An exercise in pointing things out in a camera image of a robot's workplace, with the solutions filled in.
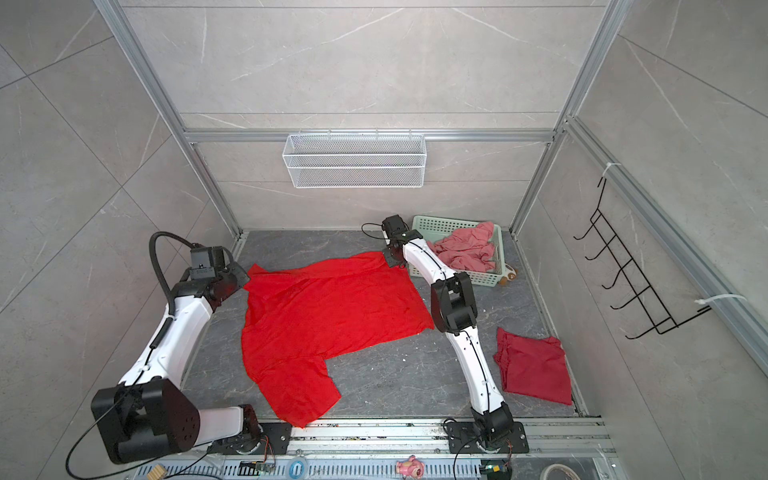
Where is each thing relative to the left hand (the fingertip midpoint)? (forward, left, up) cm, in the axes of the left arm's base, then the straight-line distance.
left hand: (235, 268), depth 83 cm
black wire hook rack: (-15, -99, +12) cm, 101 cm away
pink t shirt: (+19, -74, -16) cm, 78 cm away
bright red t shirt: (-3, -13, -23) cm, 27 cm away
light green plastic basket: (+30, -63, -17) cm, 72 cm away
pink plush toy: (-47, -47, -16) cm, 68 cm away
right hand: (+18, -47, -16) cm, 53 cm away
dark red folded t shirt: (-26, -84, -16) cm, 89 cm away
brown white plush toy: (+7, -87, -17) cm, 89 cm away
